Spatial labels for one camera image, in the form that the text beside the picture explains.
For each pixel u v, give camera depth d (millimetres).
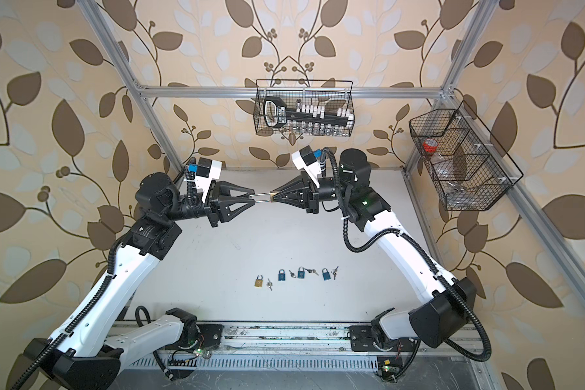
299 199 553
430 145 868
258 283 849
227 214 533
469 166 733
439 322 422
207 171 480
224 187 547
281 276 866
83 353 377
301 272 876
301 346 737
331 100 933
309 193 538
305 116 833
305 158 495
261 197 565
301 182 549
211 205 510
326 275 868
